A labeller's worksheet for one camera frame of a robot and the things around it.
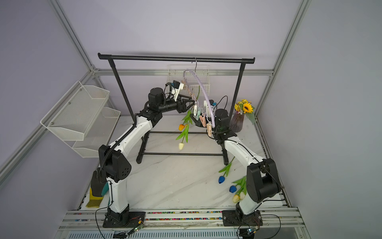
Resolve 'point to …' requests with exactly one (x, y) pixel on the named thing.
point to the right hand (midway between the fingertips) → (190, 117)
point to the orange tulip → (186, 120)
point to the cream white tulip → (184, 134)
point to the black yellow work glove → (98, 181)
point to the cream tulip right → (240, 194)
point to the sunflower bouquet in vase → (242, 107)
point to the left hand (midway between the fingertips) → (192, 101)
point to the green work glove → (105, 188)
